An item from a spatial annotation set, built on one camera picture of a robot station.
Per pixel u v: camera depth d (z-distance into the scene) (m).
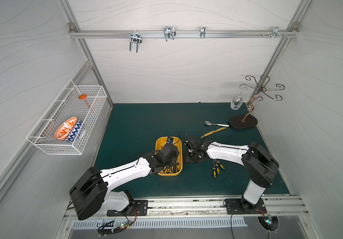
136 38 0.78
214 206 0.75
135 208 0.73
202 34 0.78
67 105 0.70
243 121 1.08
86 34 0.80
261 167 0.47
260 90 0.86
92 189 0.41
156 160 0.61
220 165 0.88
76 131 0.58
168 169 0.85
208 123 1.07
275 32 0.77
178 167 0.86
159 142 0.92
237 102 0.95
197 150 0.69
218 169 0.86
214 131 1.04
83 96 0.79
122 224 0.68
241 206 0.66
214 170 0.86
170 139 0.75
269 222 0.72
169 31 0.76
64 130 0.64
